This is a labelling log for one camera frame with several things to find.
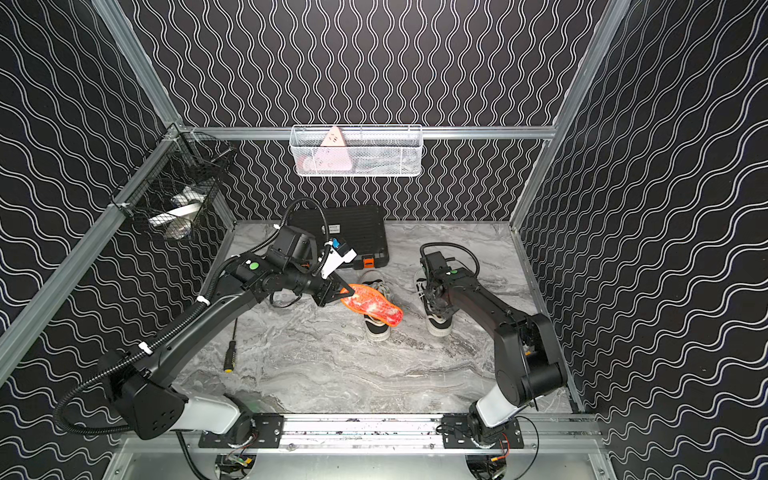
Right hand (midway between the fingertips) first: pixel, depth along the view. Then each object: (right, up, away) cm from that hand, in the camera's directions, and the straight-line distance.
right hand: (436, 300), depth 91 cm
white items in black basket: (-67, +24, -17) cm, 73 cm away
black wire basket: (-82, +35, +1) cm, 89 cm away
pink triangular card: (-31, +44, -3) cm, 54 cm away
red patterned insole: (-19, +1, -15) cm, 24 cm away
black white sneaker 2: (0, -7, -4) cm, 8 cm away
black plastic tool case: (-25, +24, +19) cm, 39 cm away
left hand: (-24, +7, -20) cm, 32 cm away
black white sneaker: (-19, -7, -5) cm, 21 cm away
